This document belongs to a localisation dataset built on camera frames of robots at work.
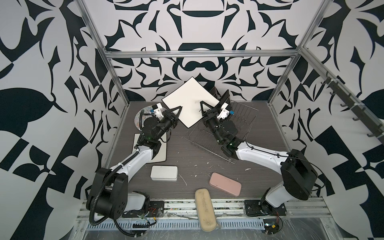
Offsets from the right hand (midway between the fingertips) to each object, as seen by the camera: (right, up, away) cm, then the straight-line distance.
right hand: (201, 103), depth 70 cm
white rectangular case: (-19, -37, +12) cm, 43 cm away
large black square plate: (+10, +10, +31) cm, 34 cm away
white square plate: (-6, +5, +8) cm, 11 cm away
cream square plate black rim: (-18, -23, -4) cm, 29 cm away
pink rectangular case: (+13, -42, +10) cm, 45 cm away
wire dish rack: (+32, -6, +37) cm, 49 cm away
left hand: (-9, 0, +2) cm, 9 cm away
